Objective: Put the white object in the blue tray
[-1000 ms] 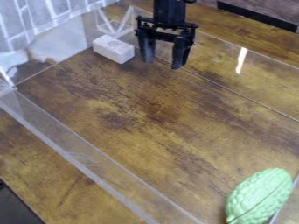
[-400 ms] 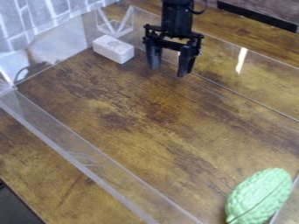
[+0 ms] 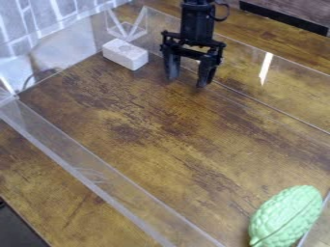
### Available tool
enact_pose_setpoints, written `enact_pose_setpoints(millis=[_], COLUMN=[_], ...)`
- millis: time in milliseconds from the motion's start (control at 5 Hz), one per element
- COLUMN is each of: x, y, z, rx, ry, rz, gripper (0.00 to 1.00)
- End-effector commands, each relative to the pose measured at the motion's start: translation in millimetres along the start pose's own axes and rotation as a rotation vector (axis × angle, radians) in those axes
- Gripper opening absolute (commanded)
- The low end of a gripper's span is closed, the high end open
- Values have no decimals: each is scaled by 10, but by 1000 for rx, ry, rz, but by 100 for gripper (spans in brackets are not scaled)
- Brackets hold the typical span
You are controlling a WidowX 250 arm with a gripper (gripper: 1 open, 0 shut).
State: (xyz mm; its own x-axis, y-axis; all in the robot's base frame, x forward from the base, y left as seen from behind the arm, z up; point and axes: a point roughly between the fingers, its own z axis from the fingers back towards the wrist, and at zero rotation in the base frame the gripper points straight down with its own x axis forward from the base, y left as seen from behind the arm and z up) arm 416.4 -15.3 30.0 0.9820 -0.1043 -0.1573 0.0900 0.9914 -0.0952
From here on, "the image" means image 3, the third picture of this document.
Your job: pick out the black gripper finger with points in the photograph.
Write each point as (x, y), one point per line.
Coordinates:
(171, 64)
(209, 61)

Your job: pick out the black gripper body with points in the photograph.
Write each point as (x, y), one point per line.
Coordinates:
(192, 41)

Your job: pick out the white rectangular block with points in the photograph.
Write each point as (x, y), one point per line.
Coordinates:
(125, 54)

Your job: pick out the green bumpy toy vegetable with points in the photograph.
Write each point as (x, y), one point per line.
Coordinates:
(284, 217)

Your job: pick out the clear acrylic enclosure wall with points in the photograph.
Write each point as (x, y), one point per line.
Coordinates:
(120, 159)

